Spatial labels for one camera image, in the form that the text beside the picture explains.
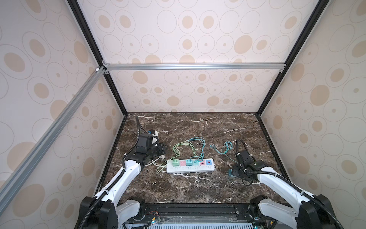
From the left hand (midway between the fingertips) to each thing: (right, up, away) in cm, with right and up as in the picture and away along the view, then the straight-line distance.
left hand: (169, 145), depth 82 cm
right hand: (+43, -17, +4) cm, 46 cm away
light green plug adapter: (+3, -11, +3) cm, 11 cm away
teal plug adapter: (+11, -11, +3) cm, 16 cm away
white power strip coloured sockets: (+17, -13, +5) cm, 22 cm away
